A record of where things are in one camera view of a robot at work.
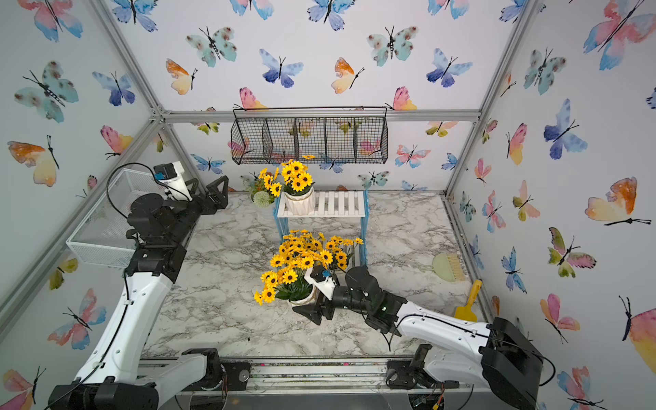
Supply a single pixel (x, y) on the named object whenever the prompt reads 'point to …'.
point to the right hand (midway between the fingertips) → (303, 291)
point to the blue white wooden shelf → (330, 204)
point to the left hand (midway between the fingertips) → (212, 176)
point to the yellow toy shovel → (467, 312)
